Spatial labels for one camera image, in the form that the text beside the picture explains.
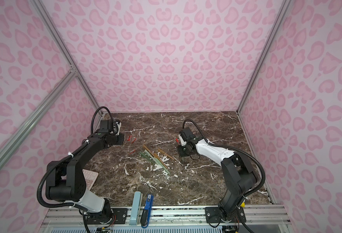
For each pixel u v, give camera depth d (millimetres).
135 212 718
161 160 929
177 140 1034
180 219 723
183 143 816
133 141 1034
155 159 930
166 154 952
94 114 691
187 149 690
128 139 1031
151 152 970
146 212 729
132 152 977
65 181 445
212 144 584
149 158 941
